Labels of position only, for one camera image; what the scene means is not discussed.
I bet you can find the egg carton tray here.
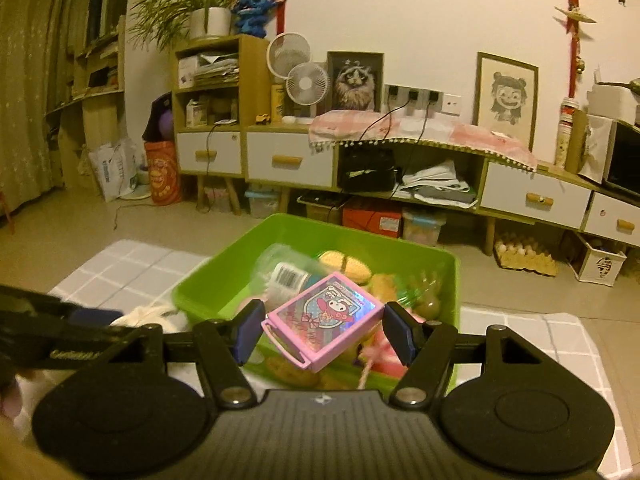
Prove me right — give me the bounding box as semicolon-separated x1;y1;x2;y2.
494;233;558;278

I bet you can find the blue stitch plush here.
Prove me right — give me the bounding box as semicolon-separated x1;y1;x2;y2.
232;0;277;38

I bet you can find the white plastic bag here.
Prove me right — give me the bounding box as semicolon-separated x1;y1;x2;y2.
89;138;139;203

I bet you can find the pink pig toy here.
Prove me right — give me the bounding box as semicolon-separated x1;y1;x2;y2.
358;327;407;389

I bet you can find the framed cat picture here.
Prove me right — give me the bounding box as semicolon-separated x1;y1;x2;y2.
326;51;384;112

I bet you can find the white desk fan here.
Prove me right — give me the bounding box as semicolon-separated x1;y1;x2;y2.
266;32;311;79
285;62;330;106

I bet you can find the red cardboard box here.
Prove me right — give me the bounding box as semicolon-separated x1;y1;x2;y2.
342;197;402;238

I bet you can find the pink card box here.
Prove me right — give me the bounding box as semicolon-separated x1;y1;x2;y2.
262;272;384;373

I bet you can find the clear cotton swab jar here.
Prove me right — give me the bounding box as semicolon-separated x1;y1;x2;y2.
248;244;329;312

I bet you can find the yellow toy corn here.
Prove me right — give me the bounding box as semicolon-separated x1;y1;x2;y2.
319;250;372;285

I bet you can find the pink checked cloth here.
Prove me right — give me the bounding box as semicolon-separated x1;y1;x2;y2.
308;110;537;171

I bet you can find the clear plastic storage box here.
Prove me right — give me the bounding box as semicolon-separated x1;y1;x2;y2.
402;208;447;246

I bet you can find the black microwave oven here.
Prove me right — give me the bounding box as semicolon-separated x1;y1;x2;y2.
603;122;640;196

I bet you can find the person's left hand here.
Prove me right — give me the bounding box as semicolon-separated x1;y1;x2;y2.
1;370;37;420

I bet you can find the translucent brown octopus toy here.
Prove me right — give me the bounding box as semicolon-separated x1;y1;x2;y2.
409;271;442;321

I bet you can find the green plastic storage bin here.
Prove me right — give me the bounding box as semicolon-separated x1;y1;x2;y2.
170;212;461;396

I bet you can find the red cylindrical bin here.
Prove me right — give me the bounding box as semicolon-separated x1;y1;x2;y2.
144;141;182;206

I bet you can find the wooden tv cabinet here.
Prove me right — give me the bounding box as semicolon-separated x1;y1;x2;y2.
171;35;639;247

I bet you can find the white decorated storage box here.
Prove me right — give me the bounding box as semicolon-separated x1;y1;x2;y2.
561;231;626;287

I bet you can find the potted green plant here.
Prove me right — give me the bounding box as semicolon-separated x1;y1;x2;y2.
128;0;271;53

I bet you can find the grey checked table cloth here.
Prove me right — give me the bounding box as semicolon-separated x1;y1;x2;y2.
14;237;634;480

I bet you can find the framed cartoon girl picture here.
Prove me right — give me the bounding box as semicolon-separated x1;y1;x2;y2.
473;51;539;151

